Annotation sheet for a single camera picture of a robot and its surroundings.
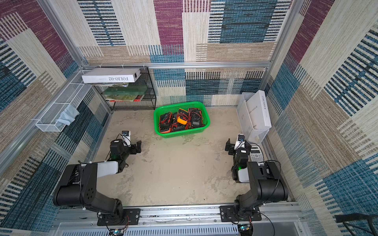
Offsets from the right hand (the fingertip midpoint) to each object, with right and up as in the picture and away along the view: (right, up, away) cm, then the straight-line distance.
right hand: (238, 138), depth 91 cm
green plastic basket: (-48, +20, +20) cm, 56 cm away
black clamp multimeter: (-25, +11, +6) cm, 28 cm away
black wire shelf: (-65, +29, +13) cm, 72 cm away
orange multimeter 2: (-26, +17, +9) cm, 33 cm away
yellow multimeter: (-34, +14, +5) cm, 37 cm away
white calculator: (+12, -10, +3) cm, 16 cm away
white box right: (+13, +17, +1) cm, 21 cm away
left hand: (-66, -2, +4) cm, 66 cm away
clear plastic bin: (+10, +2, +1) cm, 10 cm away
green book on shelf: (-71, +28, +3) cm, 76 cm away
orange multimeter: (-45, +9, +3) cm, 46 cm away
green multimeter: (-38, +7, +6) cm, 39 cm away
